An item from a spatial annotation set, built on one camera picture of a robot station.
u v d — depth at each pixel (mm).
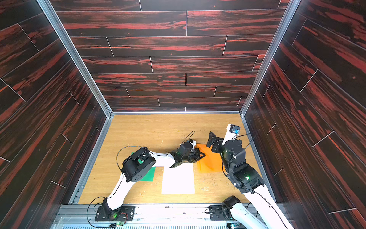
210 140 614
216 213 733
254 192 426
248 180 444
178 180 858
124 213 730
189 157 837
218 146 578
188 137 908
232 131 538
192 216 720
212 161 913
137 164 575
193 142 914
